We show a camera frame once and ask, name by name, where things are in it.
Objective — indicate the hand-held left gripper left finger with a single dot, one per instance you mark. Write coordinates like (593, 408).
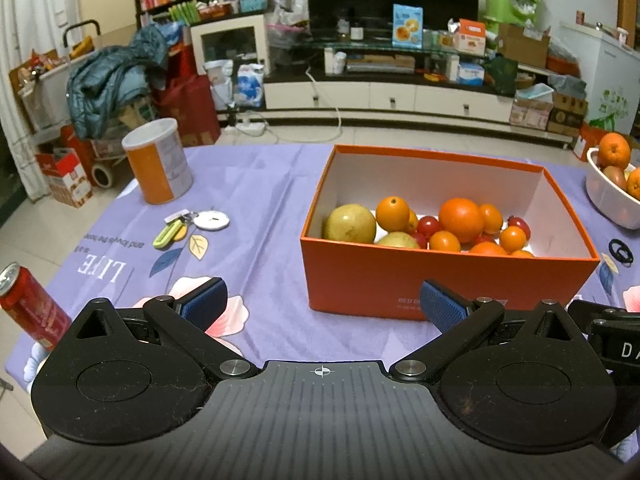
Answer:
(202, 304)

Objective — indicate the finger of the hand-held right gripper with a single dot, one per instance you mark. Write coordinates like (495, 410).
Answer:
(587, 312)

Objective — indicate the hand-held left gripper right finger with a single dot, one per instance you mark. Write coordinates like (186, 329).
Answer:
(442, 306)

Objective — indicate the small orange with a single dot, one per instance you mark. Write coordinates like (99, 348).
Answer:
(522, 254)
(491, 217)
(413, 220)
(392, 212)
(444, 241)
(513, 239)

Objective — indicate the red tomato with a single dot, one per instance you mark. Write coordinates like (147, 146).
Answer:
(517, 222)
(427, 226)
(420, 241)
(482, 239)

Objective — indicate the large orange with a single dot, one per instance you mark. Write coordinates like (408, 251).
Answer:
(461, 220)
(487, 250)

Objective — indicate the small yellow pear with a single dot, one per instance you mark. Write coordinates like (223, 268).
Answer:
(397, 241)

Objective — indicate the orange cardboard box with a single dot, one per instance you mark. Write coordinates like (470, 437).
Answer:
(360, 280)

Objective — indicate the large yellow pear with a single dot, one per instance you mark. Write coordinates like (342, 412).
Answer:
(350, 223)

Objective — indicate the white plastic bowl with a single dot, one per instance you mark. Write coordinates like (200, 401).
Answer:
(607, 205)

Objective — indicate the reddish brown fruit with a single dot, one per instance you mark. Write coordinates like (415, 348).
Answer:
(615, 178)

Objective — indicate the orange white tin can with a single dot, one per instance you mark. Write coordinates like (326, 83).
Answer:
(157, 165)

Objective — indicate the red paper bag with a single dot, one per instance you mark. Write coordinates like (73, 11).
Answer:
(590, 142)

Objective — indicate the red soda can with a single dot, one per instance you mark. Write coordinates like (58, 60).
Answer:
(30, 305)

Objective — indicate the white power strip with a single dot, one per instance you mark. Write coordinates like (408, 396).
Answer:
(252, 126)

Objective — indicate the red white cardboard box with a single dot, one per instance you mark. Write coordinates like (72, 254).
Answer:
(65, 177)

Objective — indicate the red shopping bag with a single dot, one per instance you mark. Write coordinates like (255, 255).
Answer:
(187, 110)

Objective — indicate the brown printed carton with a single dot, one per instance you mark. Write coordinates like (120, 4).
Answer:
(567, 115)

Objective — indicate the white television cabinet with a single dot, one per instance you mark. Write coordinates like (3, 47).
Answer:
(390, 97)

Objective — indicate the white blue bag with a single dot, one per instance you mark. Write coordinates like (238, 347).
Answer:
(250, 85)

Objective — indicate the grey plastic bag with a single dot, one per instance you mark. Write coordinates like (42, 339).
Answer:
(534, 92)

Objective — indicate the blue white box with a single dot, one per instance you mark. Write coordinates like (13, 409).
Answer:
(471, 74)

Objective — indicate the dark green bag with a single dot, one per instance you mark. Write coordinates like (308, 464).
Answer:
(500, 76)

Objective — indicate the blue padded jacket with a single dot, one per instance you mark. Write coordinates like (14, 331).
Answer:
(110, 85)

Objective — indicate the flat brown box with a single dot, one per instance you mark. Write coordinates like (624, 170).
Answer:
(380, 63)

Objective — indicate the white glass-door cabinet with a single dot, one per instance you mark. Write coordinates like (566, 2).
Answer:
(230, 45)

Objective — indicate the white jar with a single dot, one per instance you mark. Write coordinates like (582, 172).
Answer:
(335, 61)

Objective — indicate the orange white carton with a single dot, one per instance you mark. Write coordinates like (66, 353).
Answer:
(470, 37)

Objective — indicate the brown cardboard box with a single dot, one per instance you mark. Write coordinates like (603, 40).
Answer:
(522, 47)

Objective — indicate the blue snack box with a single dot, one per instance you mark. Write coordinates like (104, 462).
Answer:
(407, 27)

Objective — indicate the white curtain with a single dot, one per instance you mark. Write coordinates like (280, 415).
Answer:
(15, 85)

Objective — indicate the wooden display cabinet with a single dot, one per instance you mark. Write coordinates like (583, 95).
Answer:
(630, 0)

